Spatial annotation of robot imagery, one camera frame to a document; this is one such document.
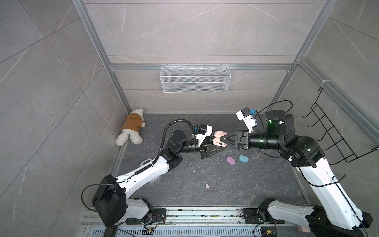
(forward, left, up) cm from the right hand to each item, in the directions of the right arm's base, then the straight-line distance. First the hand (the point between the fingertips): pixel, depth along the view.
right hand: (224, 138), depth 56 cm
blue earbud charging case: (+10, -20, -39) cm, 45 cm away
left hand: (0, -1, -4) cm, 4 cm away
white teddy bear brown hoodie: (+34, +55, -33) cm, 73 cm away
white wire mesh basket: (+57, +9, -10) cm, 59 cm away
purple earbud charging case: (+9, -12, -39) cm, 41 cm away
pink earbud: (-6, +5, -39) cm, 40 cm away
